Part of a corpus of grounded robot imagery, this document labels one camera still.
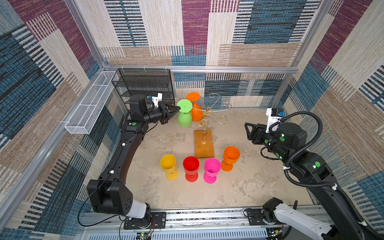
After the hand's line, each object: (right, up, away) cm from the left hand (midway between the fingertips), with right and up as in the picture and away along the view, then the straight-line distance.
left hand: (181, 106), depth 69 cm
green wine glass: (+1, -5, +10) cm, 11 cm away
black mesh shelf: (-26, +21, +36) cm, 49 cm away
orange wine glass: (+27, -26, +17) cm, 41 cm away
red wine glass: (+5, -29, +7) cm, 30 cm away
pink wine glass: (+15, -31, +10) cm, 36 cm away
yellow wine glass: (-8, -29, +14) cm, 33 cm away
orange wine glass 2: (+8, -2, +18) cm, 20 cm away
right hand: (+30, -10, -5) cm, 32 cm away
